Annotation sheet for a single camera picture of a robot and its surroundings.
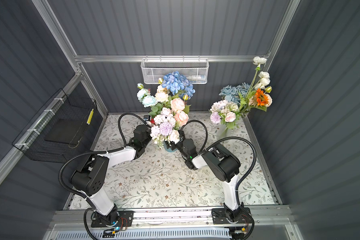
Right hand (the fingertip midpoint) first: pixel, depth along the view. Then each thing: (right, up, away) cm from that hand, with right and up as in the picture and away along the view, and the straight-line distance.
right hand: (170, 133), depth 90 cm
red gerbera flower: (-9, +7, -11) cm, 16 cm away
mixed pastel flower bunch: (-1, +4, -22) cm, 22 cm away
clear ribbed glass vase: (+34, +1, +7) cm, 35 cm away
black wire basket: (-52, +3, -16) cm, 55 cm away
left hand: (-10, +6, +3) cm, 11 cm away
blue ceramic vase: (-1, -9, -3) cm, 10 cm away
